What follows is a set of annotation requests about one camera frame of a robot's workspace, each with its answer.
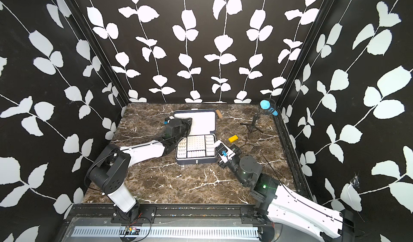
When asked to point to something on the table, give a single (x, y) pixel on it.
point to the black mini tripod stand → (251, 127)
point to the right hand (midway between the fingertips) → (217, 138)
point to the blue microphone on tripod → (265, 104)
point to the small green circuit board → (132, 230)
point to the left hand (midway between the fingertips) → (195, 115)
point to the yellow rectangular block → (233, 138)
